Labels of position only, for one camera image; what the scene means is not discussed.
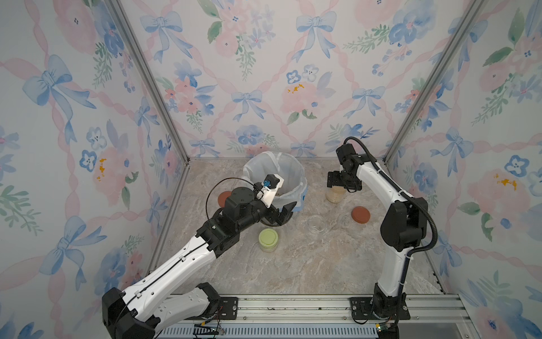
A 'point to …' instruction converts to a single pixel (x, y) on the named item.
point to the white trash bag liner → (295, 186)
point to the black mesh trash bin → (267, 217)
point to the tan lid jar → (336, 194)
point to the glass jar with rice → (316, 224)
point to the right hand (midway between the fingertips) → (341, 183)
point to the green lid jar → (268, 239)
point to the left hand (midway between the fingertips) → (285, 192)
